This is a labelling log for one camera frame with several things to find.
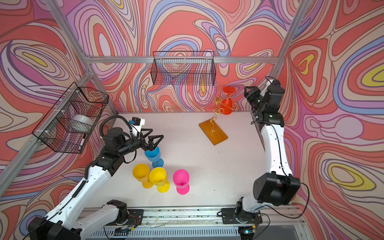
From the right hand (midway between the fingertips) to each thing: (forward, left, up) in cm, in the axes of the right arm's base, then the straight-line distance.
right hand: (246, 92), depth 74 cm
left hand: (-16, +44, -10) cm, 48 cm away
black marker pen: (-19, +82, -14) cm, 86 cm away
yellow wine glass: (-28, +55, -28) cm, 68 cm away
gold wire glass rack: (+31, +14, -28) cm, 44 cm away
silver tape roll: (-12, +81, -6) cm, 82 cm away
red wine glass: (0, +8, -9) cm, 12 cm away
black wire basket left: (-11, +91, -10) cm, 92 cm away
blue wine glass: (-21, +49, -24) cm, 58 cm away
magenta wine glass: (-31, +34, -31) cm, 56 cm away
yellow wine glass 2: (-29, +47, -32) cm, 64 cm away
